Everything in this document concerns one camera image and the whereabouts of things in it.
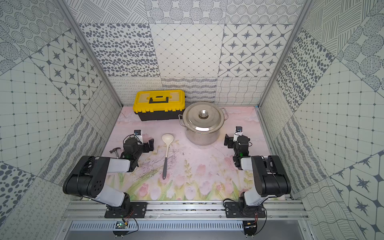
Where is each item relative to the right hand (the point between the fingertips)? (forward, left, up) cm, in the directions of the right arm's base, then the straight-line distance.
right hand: (234, 136), depth 95 cm
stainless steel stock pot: (-2, +20, -1) cm, 20 cm away
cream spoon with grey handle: (0, +44, -5) cm, 45 cm away
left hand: (-2, +58, +1) cm, 58 cm away
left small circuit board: (-48, +61, -8) cm, 77 cm away
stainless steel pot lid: (+6, +20, +12) cm, 24 cm away
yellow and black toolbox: (+18, +50, +10) cm, 54 cm away
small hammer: (-8, +77, -5) cm, 78 cm away
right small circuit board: (-47, -3, -10) cm, 48 cm away
